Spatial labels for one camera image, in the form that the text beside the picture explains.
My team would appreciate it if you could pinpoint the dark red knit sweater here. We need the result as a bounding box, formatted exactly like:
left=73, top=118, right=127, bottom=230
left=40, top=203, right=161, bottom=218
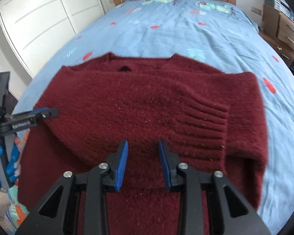
left=18, top=53, right=268, bottom=234

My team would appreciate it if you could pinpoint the blue gloved left hand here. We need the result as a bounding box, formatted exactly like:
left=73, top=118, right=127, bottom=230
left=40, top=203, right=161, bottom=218
left=0, top=143, right=21, bottom=185

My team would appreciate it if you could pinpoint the white wardrobe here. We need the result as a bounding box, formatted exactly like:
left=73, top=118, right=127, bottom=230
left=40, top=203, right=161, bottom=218
left=0, top=0, right=104, bottom=78

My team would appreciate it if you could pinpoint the wooden drawer nightstand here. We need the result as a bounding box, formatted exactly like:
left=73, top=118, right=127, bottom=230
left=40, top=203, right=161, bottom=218
left=260, top=4, right=294, bottom=66

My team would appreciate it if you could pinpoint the blue patterned bed cover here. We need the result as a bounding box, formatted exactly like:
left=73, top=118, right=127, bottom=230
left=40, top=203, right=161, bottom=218
left=14, top=0, right=294, bottom=234

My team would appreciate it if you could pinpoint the grey box stack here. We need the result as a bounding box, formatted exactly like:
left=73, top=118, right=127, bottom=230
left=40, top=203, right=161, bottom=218
left=264, top=0, right=294, bottom=20

